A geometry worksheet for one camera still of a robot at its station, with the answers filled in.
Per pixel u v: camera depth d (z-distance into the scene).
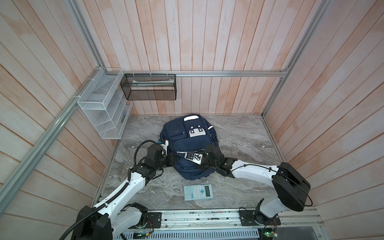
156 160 0.63
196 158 0.69
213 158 0.65
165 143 0.75
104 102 0.69
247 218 0.73
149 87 1.05
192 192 0.81
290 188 0.44
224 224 0.73
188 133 0.95
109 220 0.40
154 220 0.73
